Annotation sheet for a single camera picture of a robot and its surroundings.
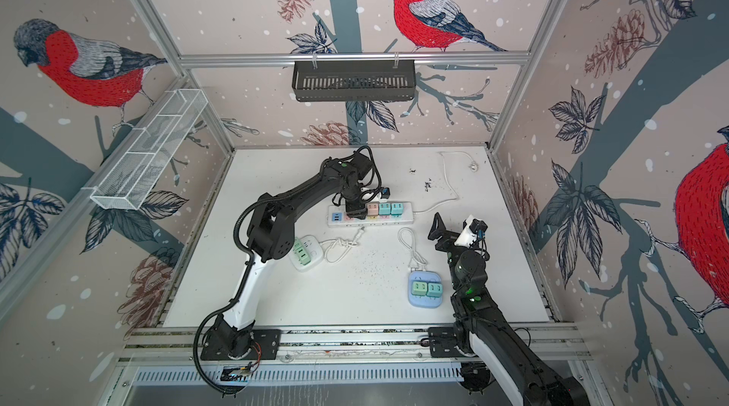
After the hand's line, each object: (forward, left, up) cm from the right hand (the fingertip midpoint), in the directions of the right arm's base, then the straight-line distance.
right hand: (448, 220), depth 80 cm
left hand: (+11, +27, -10) cm, 31 cm away
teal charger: (+9, +15, -8) cm, 19 cm away
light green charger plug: (-10, +43, -11) cm, 45 cm away
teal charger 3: (-17, +4, -9) cm, 20 cm away
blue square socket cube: (-17, +7, -9) cm, 20 cm away
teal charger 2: (+9, +19, -8) cm, 22 cm away
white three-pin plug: (+35, -17, -15) cm, 42 cm away
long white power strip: (+7, +35, -11) cm, 38 cm away
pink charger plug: (+8, +23, -7) cm, 25 cm away
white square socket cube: (-5, +41, -12) cm, 43 cm away
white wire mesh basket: (+4, +84, +18) cm, 86 cm away
